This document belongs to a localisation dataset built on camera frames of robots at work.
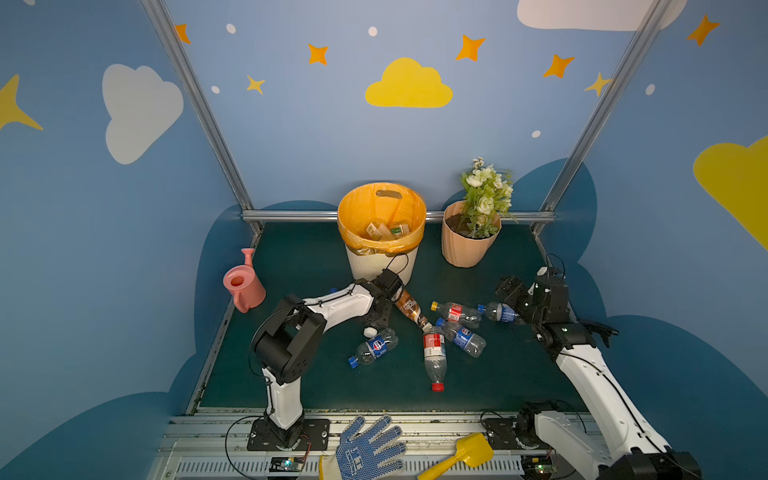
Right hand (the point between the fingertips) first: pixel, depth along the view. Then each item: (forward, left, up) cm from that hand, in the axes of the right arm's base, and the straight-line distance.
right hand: (512, 283), depth 82 cm
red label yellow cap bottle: (-2, +13, -14) cm, 19 cm away
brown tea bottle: (-1, +27, -14) cm, 31 cm away
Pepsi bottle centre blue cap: (-15, +38, -14) cm, 43 cm away
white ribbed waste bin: (+6, +42, -2) cm, 42 cm away
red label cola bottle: (-16, +20, -15) cm, 30 cm away
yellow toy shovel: (-37, +12, -18) cm, 43 cm away
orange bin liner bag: (+28, +37, +4) cm, 46 cm away
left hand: (-4, +37, -17) cm, 41 cm away
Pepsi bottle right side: (-1, -1, -15) cm, 15 cm away
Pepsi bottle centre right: (-11, +9, -17) cm, 22 cm away
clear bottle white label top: (+22, +31, -2) cm, 38 cm away
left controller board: (-43, +57, -18) cm, 74 cm away
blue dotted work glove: (-41, +40, -18) cm, 60 cm away
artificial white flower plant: (+24, +6, +11) cm, 27 cm away
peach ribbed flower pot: (+18, +12, -6) cm, 23 cm away
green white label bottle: (-10, +40, -15) cm, 43 cm away
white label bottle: (+19, +38, -2) cm, 43 cm away
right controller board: (-40, -4, -20) cm, 45 cm away
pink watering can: (+1, +80, -7) cm, 80 cm away
